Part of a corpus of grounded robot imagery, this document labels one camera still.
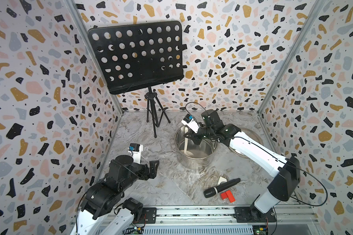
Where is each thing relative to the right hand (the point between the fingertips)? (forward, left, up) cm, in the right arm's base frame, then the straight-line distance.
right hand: (185, 133), depth 76 cm
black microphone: (-22, -14, -22) cm, 34 cm away
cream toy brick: (-14, -21, -24) cm, 35 cm away
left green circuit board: (-40, +24, -27) cm, 54 cm away
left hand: (-16, +15, 0) cm, 22 cm away
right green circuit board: (-37, -37, -28) cm, 59 cm away
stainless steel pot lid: (+21, -48, -28) cm, 59 cm away
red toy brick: (-22, -24, -26) cm, 41 cm away
